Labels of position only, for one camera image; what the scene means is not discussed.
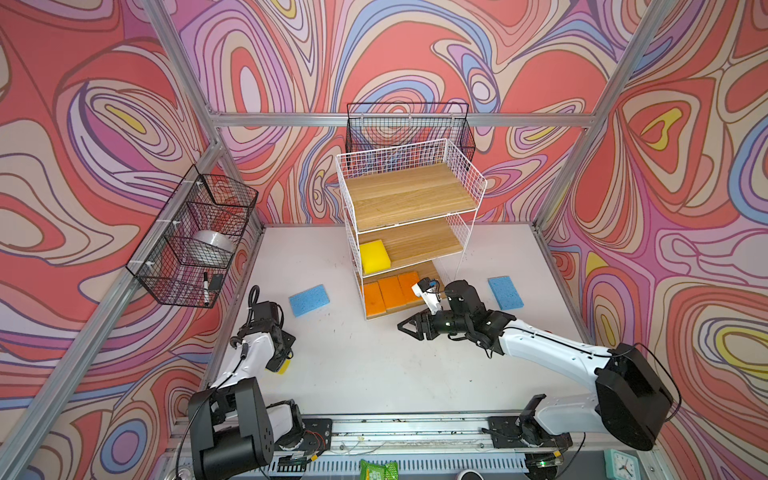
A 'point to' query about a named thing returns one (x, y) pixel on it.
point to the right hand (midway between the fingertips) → (408, 329)
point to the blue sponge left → (309, 300)
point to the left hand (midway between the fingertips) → (291, 344)
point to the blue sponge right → (505, 293)
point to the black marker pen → (206, 289)
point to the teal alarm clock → (621, 466)
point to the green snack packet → (389, 471)
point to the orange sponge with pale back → (373, 299)
